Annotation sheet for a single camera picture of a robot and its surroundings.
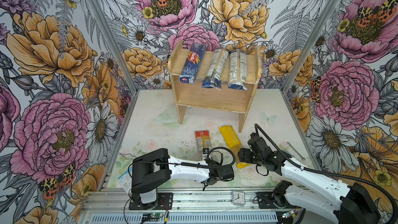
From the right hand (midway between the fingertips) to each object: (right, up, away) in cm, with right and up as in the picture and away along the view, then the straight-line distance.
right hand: (245, 159), depth 83 cm
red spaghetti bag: (-22, +6, +8) cm, 25 cm away
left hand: (-21, -7, -1) cm, 22 cm away
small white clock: (-6, -15, -9) cm, 18 cm away
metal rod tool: (+33, -1, +4) cm, 33 cm away
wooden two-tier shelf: (-10, +32, +4) cm, 34 cm away
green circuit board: (-45, -21, -12) cm, 51 cm away
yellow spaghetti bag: (-5, +7, +8) cm, 12 cm away
